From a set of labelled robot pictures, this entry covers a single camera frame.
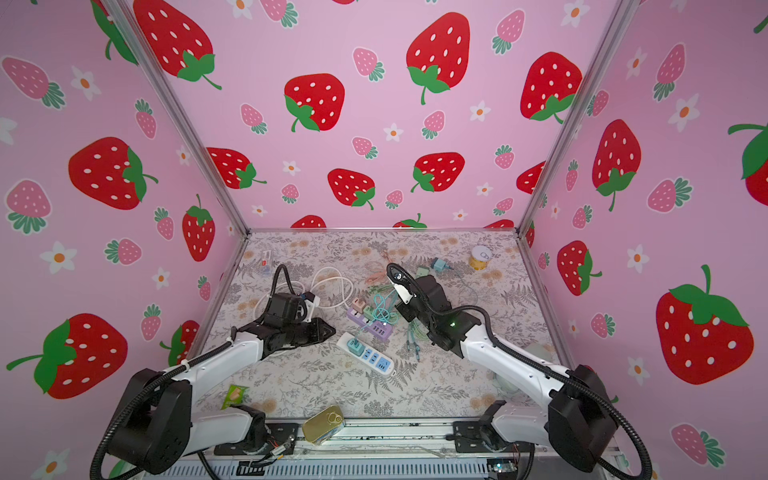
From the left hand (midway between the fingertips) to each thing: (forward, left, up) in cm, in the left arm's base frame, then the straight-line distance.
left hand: (334, 330), depth 86 cm
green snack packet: (-17, +26, -6) cm, 31 cm away
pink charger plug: (+8, -7, +1) cm, 10 cm away
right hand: (+7, -20, +14) cm, 25 cm away
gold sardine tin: (-24, 0, -3) cm, 25 cm away
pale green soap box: (-24, -38, +29) cm, 53 cm away
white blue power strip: (-6, -12, -4) cm, 14 cm away
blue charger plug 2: (+28, -34, -4) cm, 45 cm away
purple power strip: (+2, -13, -3) cm, 13 cm away
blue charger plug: (-5, -7, 0) cm, 8 cm away
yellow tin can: (+30, -49, -2) cm, 58 cm away
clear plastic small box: (+31, +31, -5) cm, 44 cm away
